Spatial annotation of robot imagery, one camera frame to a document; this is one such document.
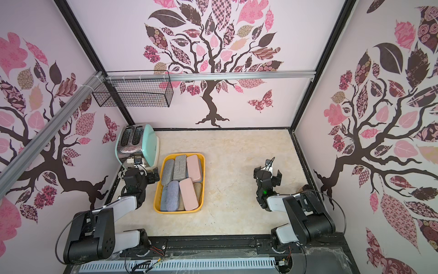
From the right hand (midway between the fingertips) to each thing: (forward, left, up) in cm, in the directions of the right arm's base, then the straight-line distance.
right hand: (270, 168), depth 90 cm
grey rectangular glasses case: (+2, +50, 0) cm, 50 cm away
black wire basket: (+38, +89, +24) cm, 100 cm away
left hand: (0, +66, -1) cm, 66 cm away
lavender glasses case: (-14, +51, -1) cm, 53 cm away
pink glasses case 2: (-13, +44, -2) cm, 46 cm away
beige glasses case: (-9, +39, -4) cm, 40 cm away
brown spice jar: (-9, -20, -7) cm, 23 cm away
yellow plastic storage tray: (-7, +59, +1) cm, 60 cm away
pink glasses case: (+2, +42, -1) cm, 42 cm away
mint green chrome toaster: (+11, +71, +10) cm, 72 cm away
